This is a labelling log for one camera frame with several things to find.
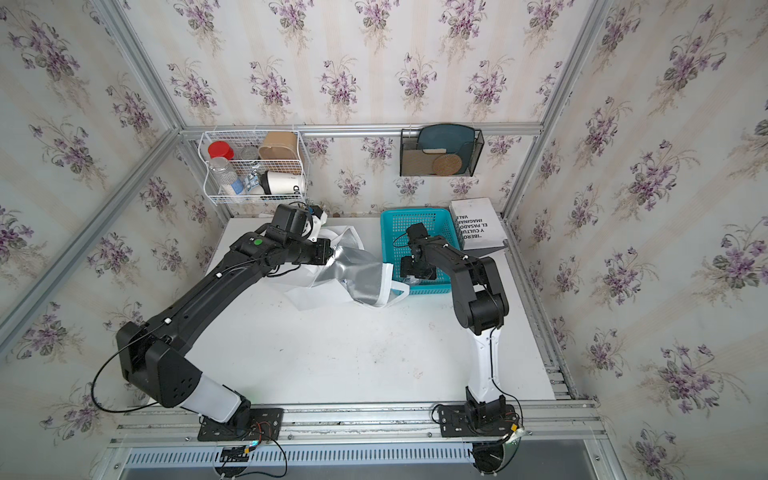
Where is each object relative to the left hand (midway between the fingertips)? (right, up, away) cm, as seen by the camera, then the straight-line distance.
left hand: (339, 254), depth 79 cm
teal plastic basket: (+32, +11, +30) cm, 46 cm away
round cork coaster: (+33, +29, +18) cm, 48 cm away
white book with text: (+46, +10, +28) cm, 55 cm away
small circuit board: (-24, -48, -8) cm, 55 cm away
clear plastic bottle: (-37, +24, +11) cm, 45 cm away
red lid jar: (-40, +33, +13) cm, 53 cm away
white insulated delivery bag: (+2, -8, +19) cm, 21 cm away
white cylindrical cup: (-20, +22, +14) cm, 33 cm away
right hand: (+23, -8, +23) cm, 34 cm away
